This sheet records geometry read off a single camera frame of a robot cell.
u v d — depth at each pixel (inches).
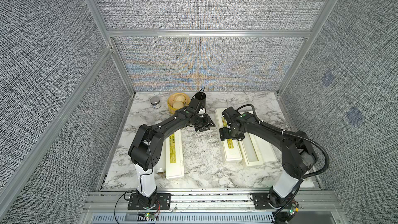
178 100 43.0
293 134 19.2
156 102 42.0
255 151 32.4
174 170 30.5
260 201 28.8
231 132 30.1
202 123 31.3
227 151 32.1
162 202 28.8
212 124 33.5
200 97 42.4
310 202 29.4
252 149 32.9
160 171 30.8
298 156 19.2
